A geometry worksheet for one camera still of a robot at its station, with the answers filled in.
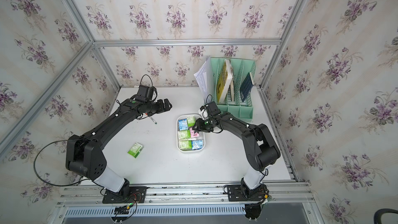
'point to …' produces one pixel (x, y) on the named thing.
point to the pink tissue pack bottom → (193, 135)
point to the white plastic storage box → (201, 134)
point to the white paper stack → (203, 77)
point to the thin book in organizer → (232, 89)
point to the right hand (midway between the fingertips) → (197, 129)
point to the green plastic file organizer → (242, 111)
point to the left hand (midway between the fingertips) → (167, 107)
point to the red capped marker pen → (155, 123)
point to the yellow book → (224, 81)
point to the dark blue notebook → (246, 86)
